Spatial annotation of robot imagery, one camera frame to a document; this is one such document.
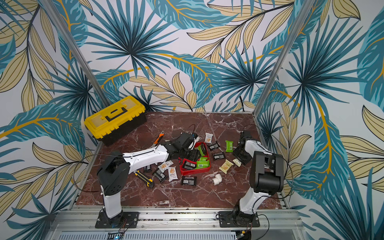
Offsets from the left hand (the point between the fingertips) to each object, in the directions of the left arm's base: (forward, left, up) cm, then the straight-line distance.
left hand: (196, 155), depth 87 cm
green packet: (+12, -22, -8) cm, 26 cm away
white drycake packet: (-4, +19, -7) cm, 21 cm away
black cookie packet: (-9, +21, -8) cm, 24 cm away
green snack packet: (-2, -3, -6) cm, 7 cm away
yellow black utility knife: (-13, +27, -7) cm, 31 cm away
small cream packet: (0, -26, -8) cm, 27 cm away
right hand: (+4, -28, -7) cm, 29 cm away
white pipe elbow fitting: (-12, -12, -6) cm, 18 cm away
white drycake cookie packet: (-8, +14, -8) cm, 18 cm away
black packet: (+12, -12, -8) cm, 18 cm away
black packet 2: (+4, -14, -7) cm, 17 cm away
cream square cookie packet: (-3, -18, -7) cm, 20 cm away
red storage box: (-4, +5, -7) cm, 10 cm away
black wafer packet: (-12, +4, -7) cm, 14 cm away
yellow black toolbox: (+16, +54, +8) cm, 57 cm away
